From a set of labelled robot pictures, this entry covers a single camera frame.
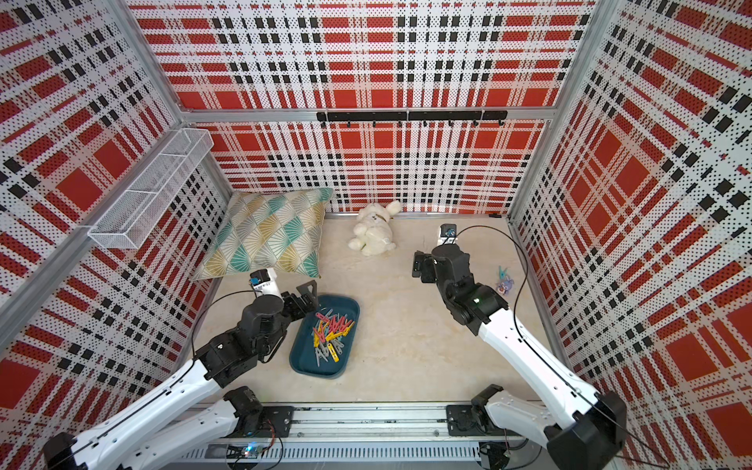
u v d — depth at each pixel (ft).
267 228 3.15
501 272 3.41
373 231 3.40
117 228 2.21
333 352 2.76
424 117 2.91
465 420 2.42
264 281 2.06
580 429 1.21
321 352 2.76
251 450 2.27
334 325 2.84
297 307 2.12
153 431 1.47
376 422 2.46
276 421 2.41
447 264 1.72
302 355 2.77
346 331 2.90
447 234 2.06
